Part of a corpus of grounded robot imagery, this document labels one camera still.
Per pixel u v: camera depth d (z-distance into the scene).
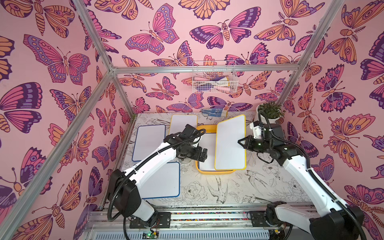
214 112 1.21
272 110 0.97
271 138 0.58
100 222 0.75
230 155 0.87
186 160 0.69
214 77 0.95
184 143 0.56
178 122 1.17
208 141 1.04
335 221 0.37
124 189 0.41
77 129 0.65
